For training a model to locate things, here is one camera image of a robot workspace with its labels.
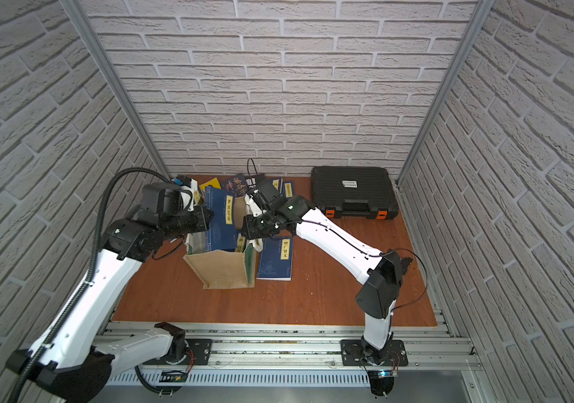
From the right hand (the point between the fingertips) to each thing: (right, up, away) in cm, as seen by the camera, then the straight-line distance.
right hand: (250, 230), depth 74 cm
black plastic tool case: (+40, +14, +34) cm, 55 cm away
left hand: (-8, +7, -5) cm, 12 cm away
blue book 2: (+6, -13, +18) cm, 23 cm away
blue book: (-9, +2, 0) cm, 9 cm away
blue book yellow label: (+4, +19, +46) cm, 50 cm away
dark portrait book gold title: (-14, +18, +39) cm, 45 cm away
